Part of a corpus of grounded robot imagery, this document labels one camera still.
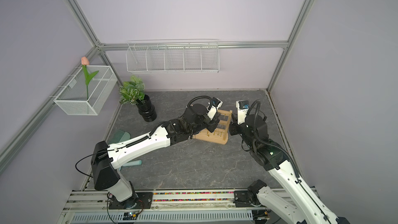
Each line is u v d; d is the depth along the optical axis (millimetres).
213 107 597
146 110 964
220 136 964
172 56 991
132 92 843
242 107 559
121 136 964
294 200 424
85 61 789
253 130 456
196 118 532
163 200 754
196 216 1577
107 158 457
